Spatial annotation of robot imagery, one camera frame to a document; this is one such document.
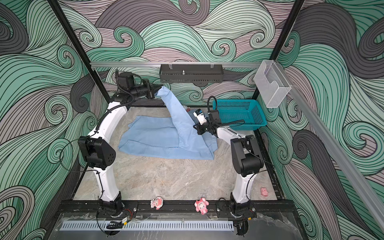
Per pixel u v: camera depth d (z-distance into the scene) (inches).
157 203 28.6
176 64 36.8
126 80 24.7
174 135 39.1
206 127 33.0
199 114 33.5
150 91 28.7
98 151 19.7
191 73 37.4
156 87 29.9
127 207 29.2
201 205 28.1
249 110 45.2
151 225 27.5
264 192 30.4
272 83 30.7
